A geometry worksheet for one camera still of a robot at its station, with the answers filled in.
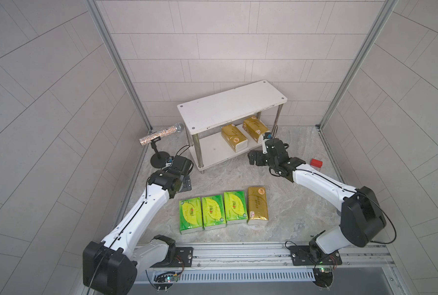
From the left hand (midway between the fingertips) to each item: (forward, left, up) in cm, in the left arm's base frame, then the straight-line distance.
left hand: (178, 182), depth 80 cm
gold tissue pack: (+25, -25, +2) cm, 35 cm away
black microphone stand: (+17, +15, -7) cm, 24 cm away
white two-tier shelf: (+20, -28, +21) cm, 41 cm away
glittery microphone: (+26, +3, +8) cm, 27 cm away
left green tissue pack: (-13, -7, -4) cm, 15 cm away
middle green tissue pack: (-11, -16, -5) cm, 20 cm away
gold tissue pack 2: (+33, -37, +1) cm, 50 cm away
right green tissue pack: (-9, -25, -5) cm, 27 cm away
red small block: (+15, -69, -7) cm, 71 cm away
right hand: (+14, -34, +4) cm, 37 cm away
